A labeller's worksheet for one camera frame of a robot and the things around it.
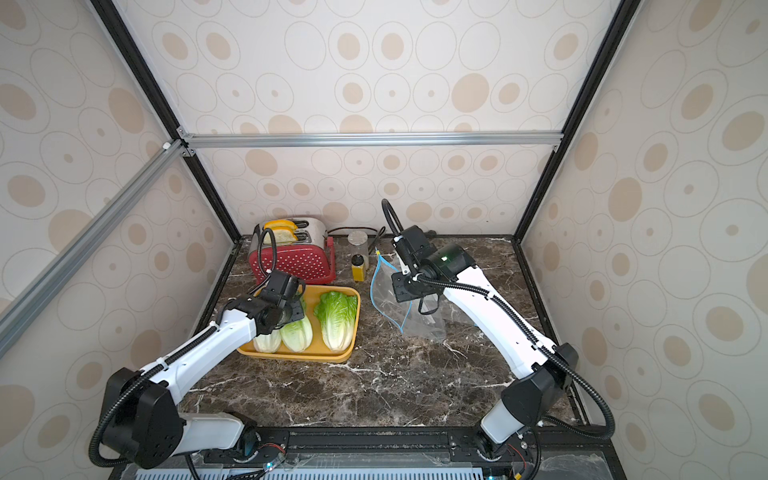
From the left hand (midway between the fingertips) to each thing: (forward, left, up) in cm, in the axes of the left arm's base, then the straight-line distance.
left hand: (300, 305), depth 85 cm
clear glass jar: (+24, -15, +1) cm, 28 cm away
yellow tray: (-8, -5, -12) cm, 15 cm away
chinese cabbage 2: (-8, 0, -3) cm, 8 cm away
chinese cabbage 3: (+1, -10, -4) cm, 11 cm away
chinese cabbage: (-9, +8, -6) cm, 14 cm away
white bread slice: (+21, +9, +7) cm, 24 cm away
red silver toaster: (+17, -1, +2) cm, 17 cm away
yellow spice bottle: (+18, -15, -5) cm, 24 cm away
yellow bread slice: (+25, +9, +8) cm, 28 cm away
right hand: (-1, -32, +11) cm, 34 cm away
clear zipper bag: (-3, -30, +1) cm, 31 cm away
